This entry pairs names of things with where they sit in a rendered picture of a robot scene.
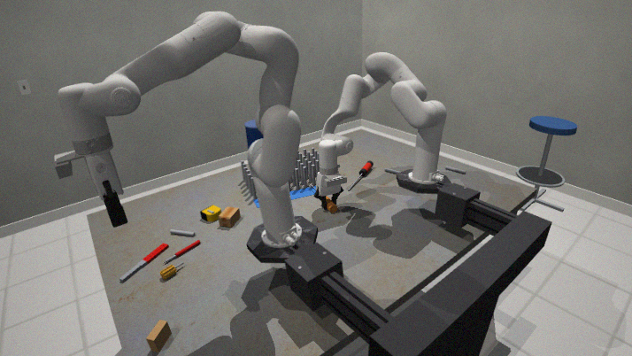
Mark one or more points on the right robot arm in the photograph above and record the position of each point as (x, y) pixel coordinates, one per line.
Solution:
(407, 95)

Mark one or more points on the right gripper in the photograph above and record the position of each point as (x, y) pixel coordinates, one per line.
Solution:
(324, 191)

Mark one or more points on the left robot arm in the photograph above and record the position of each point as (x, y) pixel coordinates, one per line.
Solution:
(86, 105)

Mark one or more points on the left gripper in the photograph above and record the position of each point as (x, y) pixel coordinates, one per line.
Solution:
(106, 180)

